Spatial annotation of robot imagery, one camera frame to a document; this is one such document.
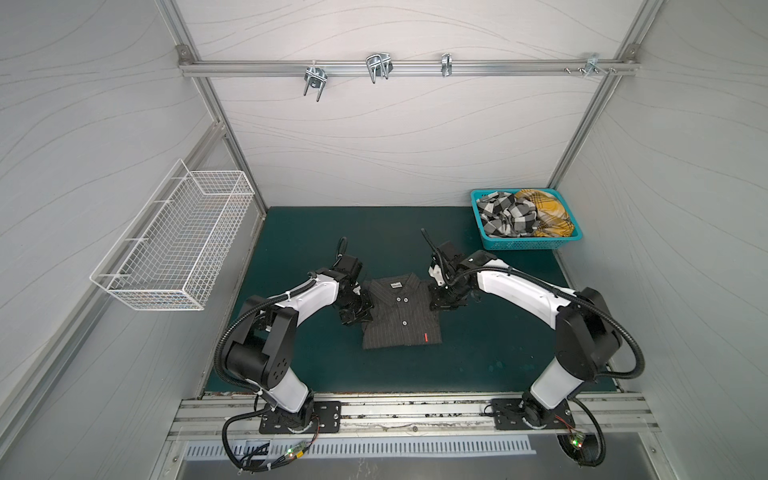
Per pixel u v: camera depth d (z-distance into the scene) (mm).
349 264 763
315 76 788
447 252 703
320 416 737
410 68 792
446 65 781
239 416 623
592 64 765
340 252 777
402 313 879
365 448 703
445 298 759
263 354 448
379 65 765
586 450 719
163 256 672
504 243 1043
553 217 1041
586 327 454
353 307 766
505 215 1076
